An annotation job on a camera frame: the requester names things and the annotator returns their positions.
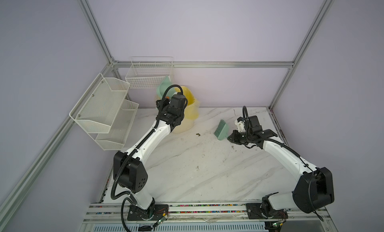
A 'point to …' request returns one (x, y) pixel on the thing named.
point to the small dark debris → (198, 134)
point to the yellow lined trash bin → (191, 113)
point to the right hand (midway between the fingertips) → (227, 137)
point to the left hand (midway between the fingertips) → (155, 102)
